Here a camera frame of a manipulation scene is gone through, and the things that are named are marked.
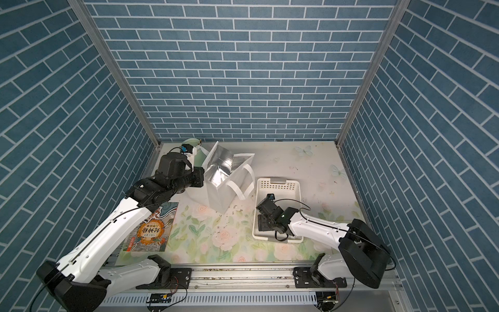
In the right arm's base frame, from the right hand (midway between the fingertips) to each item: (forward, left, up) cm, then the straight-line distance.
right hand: (266, 222), depth 86 cm
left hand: (+8, +23, +25) cm, 35 cm away
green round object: (+37, +43, +12) cm, 57 cm away
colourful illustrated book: (-9, +49, -2) cm, 50 cm away
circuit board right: (-25, -24, -3) cm, 35 cm away
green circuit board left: (-30, +38, -5) cm, 49 cm away
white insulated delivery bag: (+24, +22, -1) cm, 33 cm away
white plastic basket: (+16, -10, 0) cm, 19 cm away
